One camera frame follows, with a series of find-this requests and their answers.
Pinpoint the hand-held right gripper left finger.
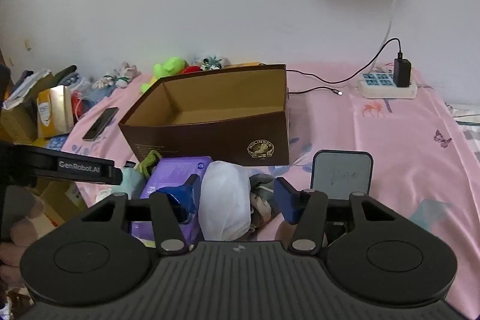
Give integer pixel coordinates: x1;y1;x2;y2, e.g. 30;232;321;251
80;174;203;256

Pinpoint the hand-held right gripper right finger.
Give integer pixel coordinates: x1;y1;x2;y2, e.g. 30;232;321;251
274;177;400;255

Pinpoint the grey towel bundle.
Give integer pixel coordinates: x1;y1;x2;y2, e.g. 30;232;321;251
249;173;286;231

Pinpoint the white plastic bag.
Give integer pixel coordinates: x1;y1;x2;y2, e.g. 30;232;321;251
200;160;252;242

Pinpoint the mint green cloth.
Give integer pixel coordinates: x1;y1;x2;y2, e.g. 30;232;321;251
119;163;151;199

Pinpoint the brown cardboard box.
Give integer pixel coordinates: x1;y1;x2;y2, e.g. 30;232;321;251
118;64;290;167

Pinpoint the teal cloth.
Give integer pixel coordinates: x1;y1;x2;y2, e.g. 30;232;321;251
409;200;452;231

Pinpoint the purple tissue pack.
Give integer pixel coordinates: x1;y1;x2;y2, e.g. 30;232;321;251
131;156;214;246

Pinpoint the blue floral cloth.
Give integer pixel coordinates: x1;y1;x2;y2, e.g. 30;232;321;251
46;136;70;150

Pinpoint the plain cardboard carton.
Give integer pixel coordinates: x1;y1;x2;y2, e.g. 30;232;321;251
35;179;89;228

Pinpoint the dark green fuzzy cloth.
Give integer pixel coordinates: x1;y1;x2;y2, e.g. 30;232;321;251
139;151;163;175

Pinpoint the black smartphone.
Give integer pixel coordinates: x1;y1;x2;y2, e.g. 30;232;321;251
82;107;119;142

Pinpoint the black grey phone stand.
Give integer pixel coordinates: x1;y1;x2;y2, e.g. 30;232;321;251
309;149;374;201

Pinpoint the red pouch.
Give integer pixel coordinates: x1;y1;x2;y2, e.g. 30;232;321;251
71;91;91;115

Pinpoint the light blue cloth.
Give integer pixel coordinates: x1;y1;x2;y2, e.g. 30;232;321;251
80;85;114;108

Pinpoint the pink plush toy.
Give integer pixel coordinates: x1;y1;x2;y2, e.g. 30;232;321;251
0;189;46;270

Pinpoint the blue white folded cloth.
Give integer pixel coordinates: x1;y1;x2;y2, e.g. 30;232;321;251
62;73;93;92

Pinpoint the pink printed bedsheet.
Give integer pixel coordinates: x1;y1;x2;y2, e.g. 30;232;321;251
62;61;480;306

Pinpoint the green yellow plush toy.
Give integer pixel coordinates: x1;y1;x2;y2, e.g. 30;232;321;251
140;57;188;94

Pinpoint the white power strip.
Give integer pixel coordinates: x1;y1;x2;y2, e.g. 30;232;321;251
361;70;418;99

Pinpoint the black charger plug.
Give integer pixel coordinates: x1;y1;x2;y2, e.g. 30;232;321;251
393;58;412;87

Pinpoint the black charging cable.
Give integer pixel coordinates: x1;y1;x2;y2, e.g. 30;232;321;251
286;38;403;96

